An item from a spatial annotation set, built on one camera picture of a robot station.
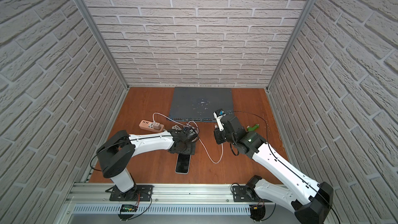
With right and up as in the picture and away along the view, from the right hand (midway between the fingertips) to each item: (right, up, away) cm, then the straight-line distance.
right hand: (213, 130), depth 74 cm
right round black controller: (+20, -37, -4) cm, 43 cm away
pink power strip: (-39, -1, +20) cm, 44 cm away
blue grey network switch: (-9, +12, +31) cm, 35 cm away
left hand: (-14, -13, +14) cm, 24 cm away
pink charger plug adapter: (-33, 0, +15) cm, 36 cm away
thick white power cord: (-22, -2, +20) cm, 30 cm away
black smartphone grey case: (-16, -20, +9) cm, 27 cm away
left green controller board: (-41, -37, -2) cm, 55 cm away
